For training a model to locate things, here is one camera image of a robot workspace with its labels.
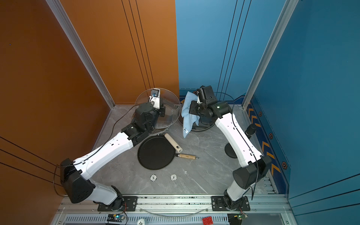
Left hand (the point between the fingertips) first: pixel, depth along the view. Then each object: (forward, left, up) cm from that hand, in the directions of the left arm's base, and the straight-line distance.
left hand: (159, 96), depth 72 cm
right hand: (-1, -17, -6) cm, 18 cm away
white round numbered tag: (-50, +6, -31) cm, 60 cm away
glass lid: (+5, -3, -7) cm, 9 cm away
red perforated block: (-49, -25, -36) cm, 66 cm away
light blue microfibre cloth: (-7, -16, -10) cm, 20 cm away
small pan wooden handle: (-22, +2, -38) cm, 43 cm away
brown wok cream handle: (-12, +4, -32) cm, 35 cm away
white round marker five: (-29, +5, -38) cm, 48 cm away
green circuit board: (-49, +22, -39) cm, 66 cm away
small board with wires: (-47, -41, -37) cm, 73 cm away
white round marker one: (-29, -7, -38) cm, 48 cm away
